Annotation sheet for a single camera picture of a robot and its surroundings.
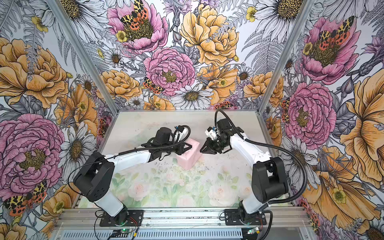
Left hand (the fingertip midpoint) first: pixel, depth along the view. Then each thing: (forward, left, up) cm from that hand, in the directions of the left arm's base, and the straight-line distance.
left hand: (190, 150), depth 86 cm
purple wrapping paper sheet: (-5, +1, +1) cm, 5 cm away
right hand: (-4, -7, +3) cm, 8 cm away
